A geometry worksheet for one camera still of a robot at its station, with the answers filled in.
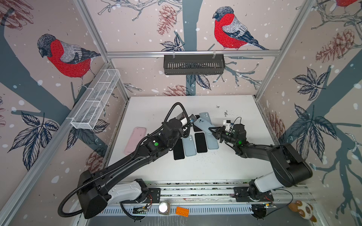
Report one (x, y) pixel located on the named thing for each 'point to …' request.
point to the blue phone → (201, 142)
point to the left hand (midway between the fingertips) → (183, 115)
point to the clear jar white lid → (164, 207)
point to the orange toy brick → (182, 211)
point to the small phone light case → (205, 116)
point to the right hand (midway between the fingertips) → (209, 127)
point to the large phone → (212, 141)
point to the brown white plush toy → (305, 210)
